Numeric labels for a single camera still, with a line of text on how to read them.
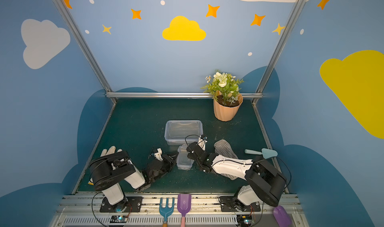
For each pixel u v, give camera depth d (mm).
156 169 662
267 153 926
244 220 714
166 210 719
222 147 937
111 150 930
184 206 736
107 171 474
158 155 831
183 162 857
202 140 771
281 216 715
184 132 931
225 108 967
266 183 435
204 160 660
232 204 745
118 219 712
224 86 905
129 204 744
